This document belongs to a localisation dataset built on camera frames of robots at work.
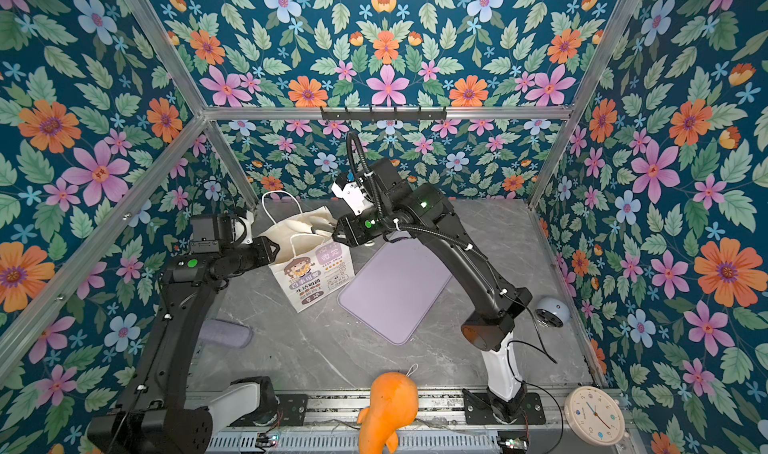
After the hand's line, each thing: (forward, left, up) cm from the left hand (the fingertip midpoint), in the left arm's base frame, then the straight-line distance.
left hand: (276, 239), depth 73 cm
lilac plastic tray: (-2, -29, -28) cm, 40 cm away
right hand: (-4, -18, +8) cm, 20 cm away
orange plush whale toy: (-35, -27, -20) cm, 49 cm away
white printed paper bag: (-2, -7, -10) cm, 12 cm away
